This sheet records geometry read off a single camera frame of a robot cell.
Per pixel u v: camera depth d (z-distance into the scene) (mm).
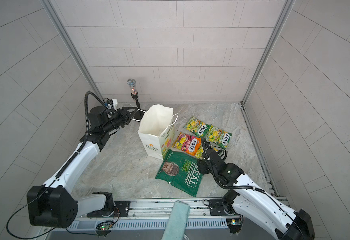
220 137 937
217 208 706
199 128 998
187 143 910
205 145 692
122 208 705
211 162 570
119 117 659
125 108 681
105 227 640
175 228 651
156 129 984
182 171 822
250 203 560
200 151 882
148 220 682
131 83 858
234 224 680
